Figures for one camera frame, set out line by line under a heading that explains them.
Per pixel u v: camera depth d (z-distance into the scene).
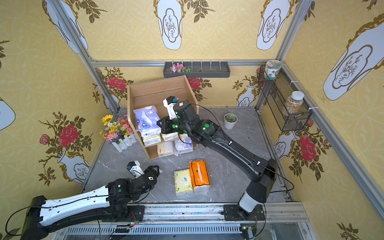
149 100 0.82
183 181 0.80
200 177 0.78
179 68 0.88
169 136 0.80
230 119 1.02
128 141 0.96
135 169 0.69
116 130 0.88
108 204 0.52
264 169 0.41
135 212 0.74
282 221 0.75
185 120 0.50
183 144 0.90
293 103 0.66
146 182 0.56
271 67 0.85
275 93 1.06
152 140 0.78
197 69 0.92
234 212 0.74
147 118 0.65
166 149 0.89
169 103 0.58
